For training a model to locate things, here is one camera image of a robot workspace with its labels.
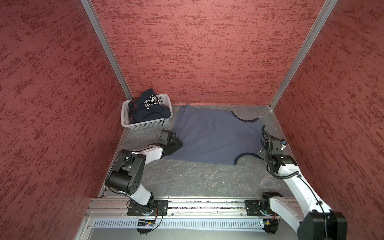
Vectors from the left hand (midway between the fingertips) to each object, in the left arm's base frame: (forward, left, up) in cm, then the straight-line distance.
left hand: (179, 147), depth 95 cm
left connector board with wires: (-41, +13, -5) cm, 44 cm away
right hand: (-9, -51, +8) cm, 53 cm away
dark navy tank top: (+31, +28, +6) cm, 42 cm away
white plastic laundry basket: (+39, +15, +6) cm, 42 cm away
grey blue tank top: (+10, -24, -1) cm, 26 cm away
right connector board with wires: (-41, -48, -2) cm, 63 cm away
